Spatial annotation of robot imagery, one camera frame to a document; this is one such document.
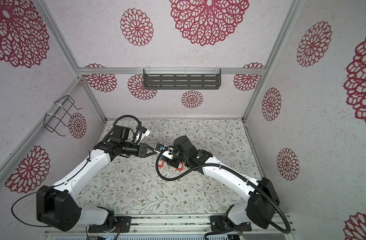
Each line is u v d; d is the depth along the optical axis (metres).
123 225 0.74
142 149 0.68
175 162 0.67
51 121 0.73
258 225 0.45
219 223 0.73
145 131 0.71
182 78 0.94
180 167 0.70
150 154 0.73
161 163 0.95
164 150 0.62
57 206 0.40
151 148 0.72
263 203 0.40
